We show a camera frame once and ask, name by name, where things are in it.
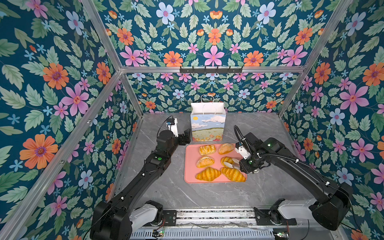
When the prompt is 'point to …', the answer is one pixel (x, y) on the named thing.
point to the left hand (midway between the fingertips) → (185, 125)
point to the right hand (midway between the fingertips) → (243, 167)
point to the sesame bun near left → (205, 161)
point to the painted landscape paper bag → (208, 119)
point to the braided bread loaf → (207, 149)
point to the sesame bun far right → (225, 148)
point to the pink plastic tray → (192, 155)
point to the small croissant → (227, 159)
